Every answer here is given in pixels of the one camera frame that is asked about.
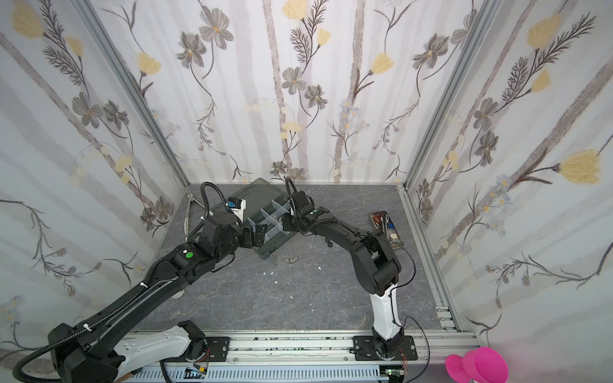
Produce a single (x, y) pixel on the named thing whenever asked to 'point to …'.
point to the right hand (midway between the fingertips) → (279, 215)
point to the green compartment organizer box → (264, 215)
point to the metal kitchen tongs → (186, 219)
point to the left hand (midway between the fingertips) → (252, 219)
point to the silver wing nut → (290, 260)
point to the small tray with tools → (383, 222)
